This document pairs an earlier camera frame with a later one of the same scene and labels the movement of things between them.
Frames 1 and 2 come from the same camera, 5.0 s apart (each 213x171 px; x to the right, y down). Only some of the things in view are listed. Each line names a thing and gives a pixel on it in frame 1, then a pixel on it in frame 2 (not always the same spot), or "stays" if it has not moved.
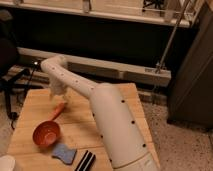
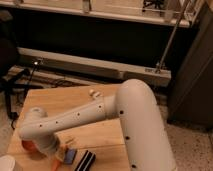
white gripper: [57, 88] -> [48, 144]
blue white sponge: [64, 153] stays
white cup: [7, 163] stays
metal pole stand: [165, 54] stays
